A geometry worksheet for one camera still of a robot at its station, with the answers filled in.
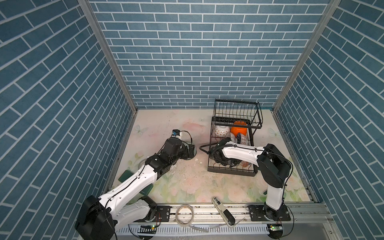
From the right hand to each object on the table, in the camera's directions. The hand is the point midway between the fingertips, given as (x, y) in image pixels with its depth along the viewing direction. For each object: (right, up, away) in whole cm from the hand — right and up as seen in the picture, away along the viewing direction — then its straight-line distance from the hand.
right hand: (245, 153), depth 84 cm
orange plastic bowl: (-2, +12, +15) cm, 19 cm away
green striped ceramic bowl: (-30, +4, -13) cm, 33 cm away
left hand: (-32, +4, -4) cm, 33 cm away
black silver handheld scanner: (-14, -26, -13) cm, 32 cm away
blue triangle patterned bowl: (-1, +7, +6) cm, 9 cm away
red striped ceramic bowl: (-5, +7, +9) cm, 13 cm away
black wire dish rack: (+1, +19, +24) cm, 30 cm away
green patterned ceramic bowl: (-11, +12, +16) cm, 23 cm away
